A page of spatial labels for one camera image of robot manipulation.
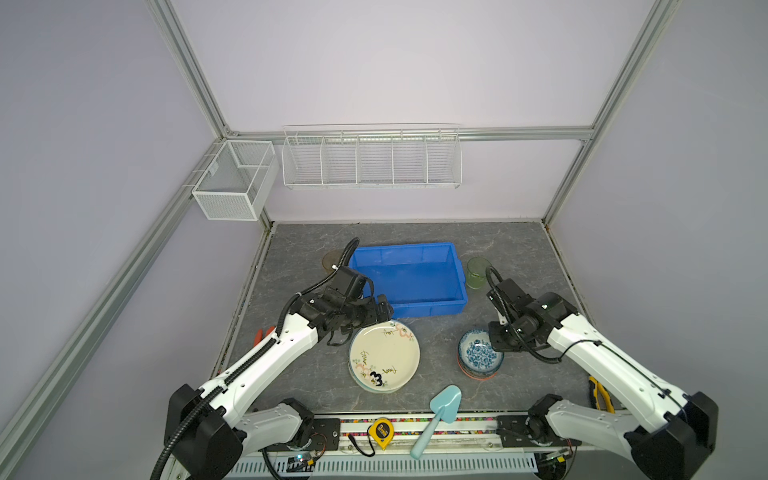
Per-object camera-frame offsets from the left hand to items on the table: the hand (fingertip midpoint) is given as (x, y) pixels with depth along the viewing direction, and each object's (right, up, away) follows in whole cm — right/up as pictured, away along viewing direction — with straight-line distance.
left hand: (379, 319), depth 77 cm
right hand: (+31, -6, 0) cm, 32 cm away
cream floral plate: (+1, -12, +8) cm, 15 cm away
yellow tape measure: (+1, -26, -4) cm, 27 cm away
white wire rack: (-2, +49, +21) cm, 53 cm away
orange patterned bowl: (+25, -14, -1) cm, 28 cm away
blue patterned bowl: (+26, -10, +4) cm, 28 cm away
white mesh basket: (-50, +42, +26) cm, 70 cm away
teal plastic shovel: (+18, -22, 0) cm, 28 cm away
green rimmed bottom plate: (0, -19, +2) cm, 20 cm away
